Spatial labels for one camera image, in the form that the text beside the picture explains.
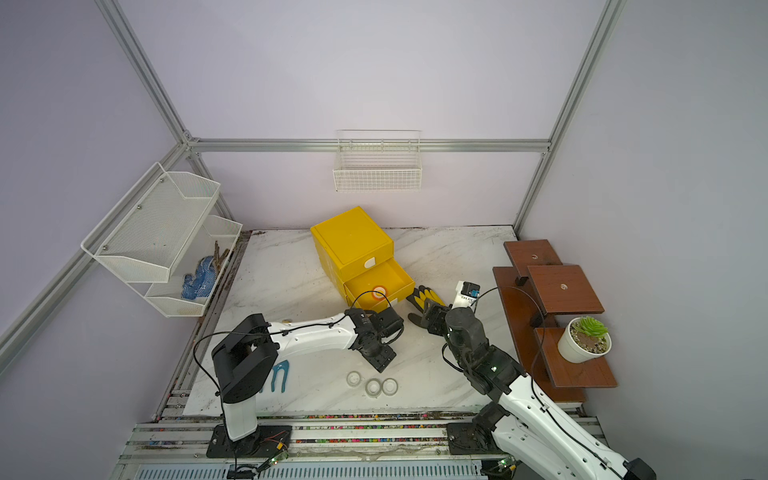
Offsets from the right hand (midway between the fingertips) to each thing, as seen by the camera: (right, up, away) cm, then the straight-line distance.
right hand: (437, 307), depth 77 cm
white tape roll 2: (-17, -23, +5) cm, 29 cm away
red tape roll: (-16, +3, +16) cm, 23 cm away
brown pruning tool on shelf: (-68, +13, +16) cm, 71 cm away
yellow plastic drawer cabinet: (-21, +13, +7) cm, 26 cm away
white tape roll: (-23, -22, +7) cm, 32 cm away
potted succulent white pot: (+32, -5, -11) cm, 34 cm away
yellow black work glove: (-2, 0, +21) cm, 21 cm away
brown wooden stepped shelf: (+25, +3, +1) cm, 25 cm away
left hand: (-17, -16, +9) cm, 25 cm away
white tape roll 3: (-13, -23, +5) cm, 27 cm away
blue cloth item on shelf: (-69, +5, +10) cm, 70 cm away
